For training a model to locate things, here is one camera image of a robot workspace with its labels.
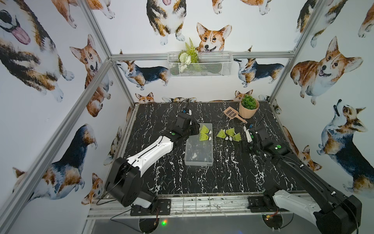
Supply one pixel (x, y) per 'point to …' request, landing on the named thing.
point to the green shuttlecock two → (204, 137)
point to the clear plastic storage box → (198, 152)
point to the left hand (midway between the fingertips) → (200, 123)
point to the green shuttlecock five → (237, 137)
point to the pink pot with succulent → (248, 107)
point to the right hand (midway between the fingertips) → (243, 142)
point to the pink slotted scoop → (231, 113)
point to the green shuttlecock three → (222, 134)
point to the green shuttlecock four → (231, 132)
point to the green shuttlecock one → (204, 129)
